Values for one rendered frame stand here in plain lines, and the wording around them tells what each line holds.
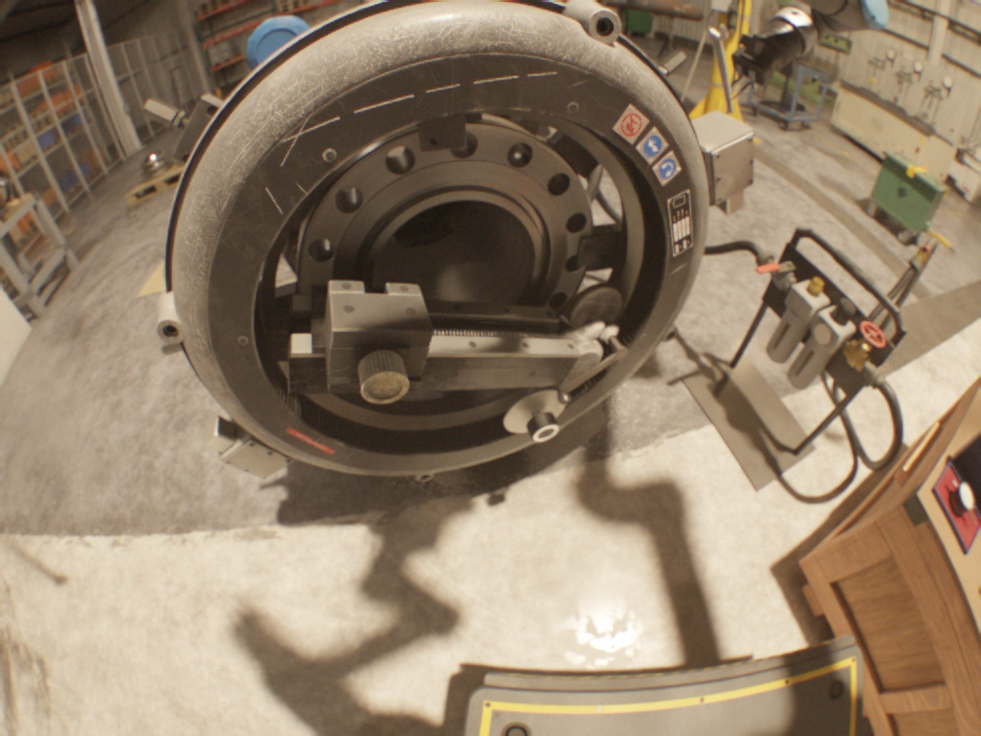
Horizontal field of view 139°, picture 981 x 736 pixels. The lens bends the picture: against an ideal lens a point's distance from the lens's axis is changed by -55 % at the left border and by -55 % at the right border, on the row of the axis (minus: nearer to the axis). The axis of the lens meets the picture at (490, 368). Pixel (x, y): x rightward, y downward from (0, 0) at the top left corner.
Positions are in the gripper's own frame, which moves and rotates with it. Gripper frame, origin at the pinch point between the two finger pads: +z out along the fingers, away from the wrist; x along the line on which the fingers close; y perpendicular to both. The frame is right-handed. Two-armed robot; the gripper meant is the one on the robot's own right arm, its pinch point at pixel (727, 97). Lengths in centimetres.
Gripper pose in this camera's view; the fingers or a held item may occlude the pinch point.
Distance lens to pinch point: 81.0
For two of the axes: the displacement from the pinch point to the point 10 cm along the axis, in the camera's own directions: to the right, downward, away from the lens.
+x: 4.8, 7.7, -4.1
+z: -6.8, 6.3, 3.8
